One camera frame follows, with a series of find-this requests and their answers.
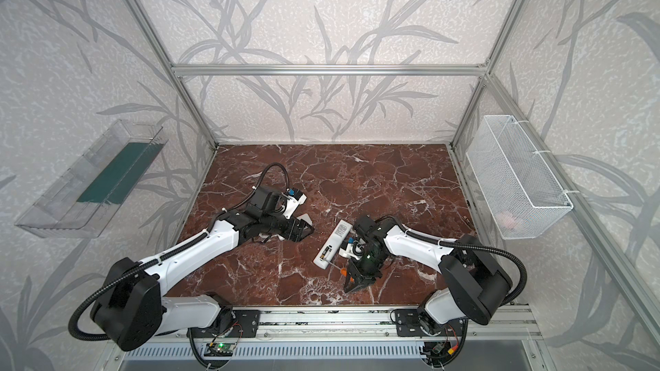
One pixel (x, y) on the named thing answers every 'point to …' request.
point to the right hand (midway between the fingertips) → (349, 280)
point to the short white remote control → (306, 217)
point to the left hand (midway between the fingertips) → (308, 218)
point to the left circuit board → (219, 349)
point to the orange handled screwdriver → (343, 270)
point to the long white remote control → (332, 244)
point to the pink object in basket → (509, 221)
